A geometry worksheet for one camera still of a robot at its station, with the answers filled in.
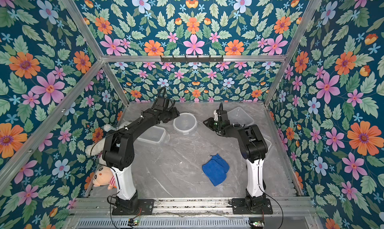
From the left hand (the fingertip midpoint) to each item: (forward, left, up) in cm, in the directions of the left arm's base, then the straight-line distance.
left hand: (178, 112), depth 96 cm
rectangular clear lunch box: (-12, +15, -5) cm, 20 cm away
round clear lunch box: (-4, -4, -7) cm, 9 cm away
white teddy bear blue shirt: (-20, +48, -4) cm, 52 cm away
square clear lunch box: (+5, -43, -14) cm, 46 cm away
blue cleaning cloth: (-35, -20, -11) cm, 42 cm away
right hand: (-1, -20, -8) cm, 21 cm away
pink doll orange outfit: (-35, +39, -6) cm, 53 cm away
